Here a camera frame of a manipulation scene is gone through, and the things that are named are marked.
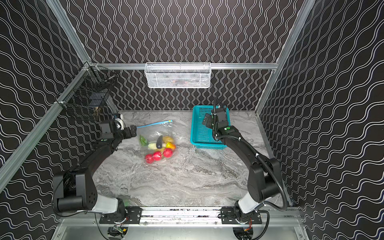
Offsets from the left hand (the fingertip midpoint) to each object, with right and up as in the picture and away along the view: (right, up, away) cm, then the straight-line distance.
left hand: (133, 128), depth 90 cm
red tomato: (+10, -18, -2) cm, 21 cm away
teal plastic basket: (+42, -6, +16) cm, 45 cm away
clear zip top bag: (+6, -3, +18) cm, 19 cm away
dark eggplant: (+14, -9, +5) cm, 18 cm away
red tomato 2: (+16, -16, -4) cm, 23 cm away
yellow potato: (+19, -7, +8) cm, 22 cm away
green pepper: (+4, -9, +8) cm, 12 cm away
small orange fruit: (+22, -11, +4) cm, 25 cm away
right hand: (+48, +5, -2) cm, 48 cm away
